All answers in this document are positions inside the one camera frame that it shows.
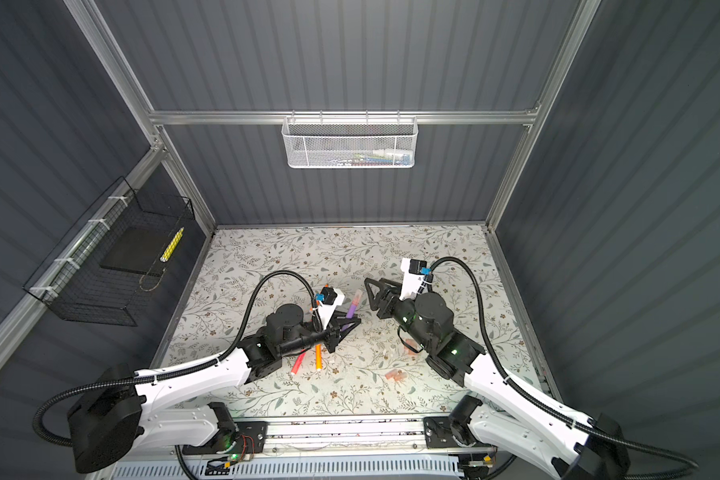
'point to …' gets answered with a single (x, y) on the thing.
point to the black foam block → (138, 249)
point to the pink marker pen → (298, 361)
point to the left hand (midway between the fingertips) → (359, 318)
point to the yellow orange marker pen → (319, 356)
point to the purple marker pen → (352, 308)
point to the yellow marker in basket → (171, 245)
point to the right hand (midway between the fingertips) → (375, 284)
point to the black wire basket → (73, 284)
